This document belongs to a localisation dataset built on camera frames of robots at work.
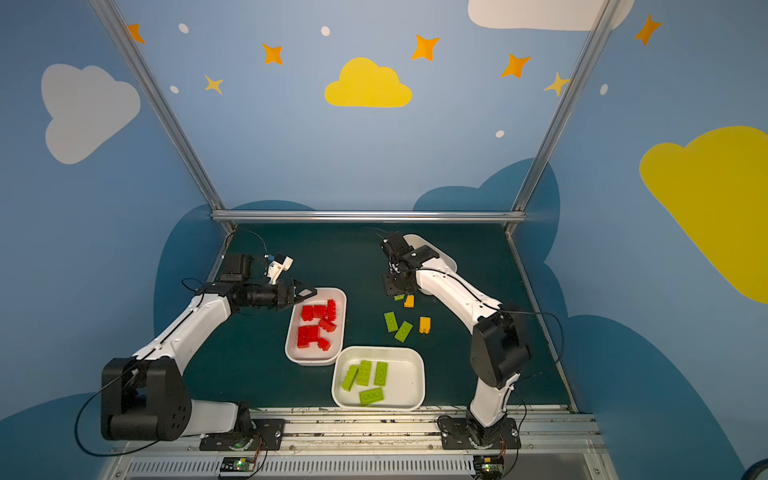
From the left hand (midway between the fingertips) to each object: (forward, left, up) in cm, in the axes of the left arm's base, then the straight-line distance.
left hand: (308, 295), depth 82 cm
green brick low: (+1, -24, -17) cm, 29 cm away
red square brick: (-2, -4, -15) cm, 16 cm away
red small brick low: (-8, -4, -15) cm, 17 cm away
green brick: (-16, -16, -15) cm, 27 cm away
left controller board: (-38, +14, -17) cm, 43 cm away
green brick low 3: (-16, -21, -16) cm, 31 cm away
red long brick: (+3, -4, -15) cm, 15 cm away
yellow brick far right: (-1, -34, -15) cm, 37 cm away
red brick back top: (+3, 0, -14) cm, 15 cm away
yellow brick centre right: (+7, -30, -15) cm, 34 cm away
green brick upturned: (-22, -18, -16) cm, 33 cm away
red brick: (+2, +3, -13) cm, 14 cm away
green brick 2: (-18, -12, -15) cm, 26 cm away
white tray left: (-10, 0, -18) cm, 21 cm away
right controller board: (-37, -47, -18) cm, 63 cm away
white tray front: (-18, -28, -18) cm, 38 cm away
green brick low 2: (-3, -28, -17) cm, 32 cm away
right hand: (+6, -25, -3) cm, 26 cm away
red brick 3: (-6, +4, -16) cm, 17 cm away
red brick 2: (-5, 0, -15) cm, 16 cm away
